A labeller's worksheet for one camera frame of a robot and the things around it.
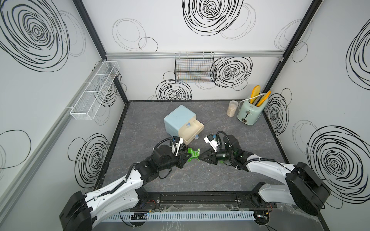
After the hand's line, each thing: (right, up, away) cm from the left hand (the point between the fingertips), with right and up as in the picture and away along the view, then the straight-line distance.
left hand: (191, 156), depth 73 cm
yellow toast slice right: (+49, +32, +21) cm, 62 cm away
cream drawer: (0, +11, +20) cm, 22 cm away
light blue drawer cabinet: (-8, +19, +18) cm, 27 cm away
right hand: (+5, -2, +3) cm, 6 cm away
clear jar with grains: (+32, +27, +32) cm, 52 cm away
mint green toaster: (+41, +22, +22) cm, 51 cm away
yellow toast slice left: (+46, +37, +25) cm, 64 cm away
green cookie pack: (+2, +1, +2) cm, 3 cm away
